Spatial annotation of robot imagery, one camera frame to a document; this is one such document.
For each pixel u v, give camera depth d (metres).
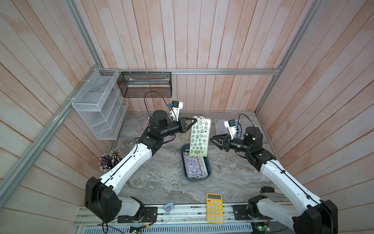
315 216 0.38
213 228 0.70
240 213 0.73
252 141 0.57
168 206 0.75
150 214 0.73
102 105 0.73
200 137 0.70
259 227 0.71
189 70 0.98
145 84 1.02
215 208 0.74
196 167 0.88
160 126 0.54
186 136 0.67
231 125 0.65
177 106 0.62
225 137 0.65
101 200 0.39
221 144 0.65
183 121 0.59
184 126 0.60
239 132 0.65
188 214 0.75
